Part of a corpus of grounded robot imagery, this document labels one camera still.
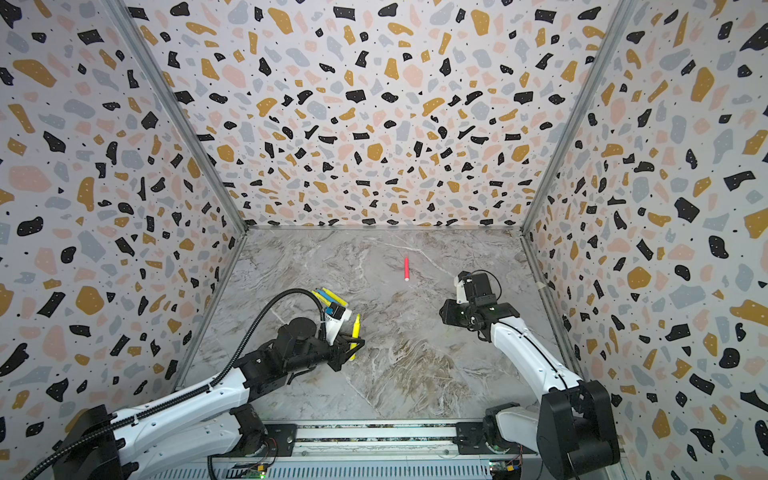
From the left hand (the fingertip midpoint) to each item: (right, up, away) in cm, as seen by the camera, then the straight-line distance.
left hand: (363, 339), depth 74 cm
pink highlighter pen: (+11, +16, +35) cm, 40 cm away
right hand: (+21, +6, +11) cm, 24 cm away
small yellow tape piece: (+60, +10, +34) cm, 69 cm away
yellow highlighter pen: (-2, +1, 0) cm, 2 cm away
